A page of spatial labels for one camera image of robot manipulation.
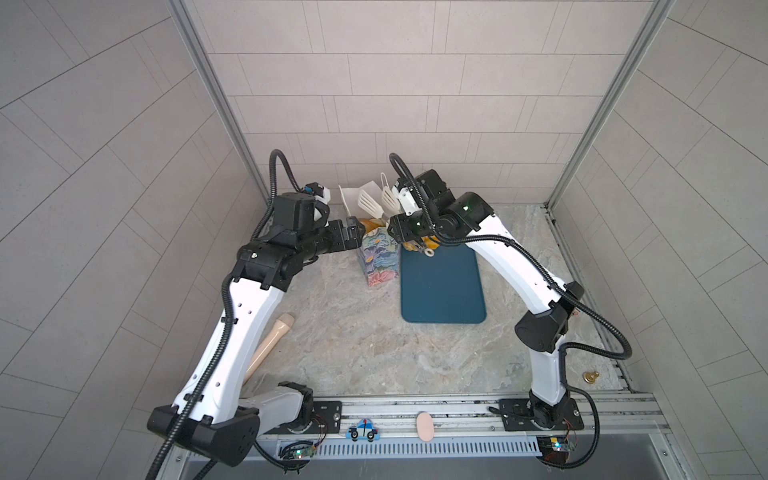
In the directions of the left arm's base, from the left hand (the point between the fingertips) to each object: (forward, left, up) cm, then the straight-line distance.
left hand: (357, 226), depth 67 cm
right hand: (+4, -8, -7) cm, 11 cm away
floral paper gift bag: (+6, -4, -21) cm, 22 cm away
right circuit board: (-39, -46, -33) cm, 69 cm away
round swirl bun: (-1, -12, -7) cm, 14 cm away
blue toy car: (-36, -2, -31) cm, 47 cm away
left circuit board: (-39, +13, -32) cm, 52 cm away
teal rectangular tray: (+1, -24, -32) cm, 40 cm away
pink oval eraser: (-35, -16, -32) cm, 50 cm away
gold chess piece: (-24, -59, -31) cm, 71 cm away
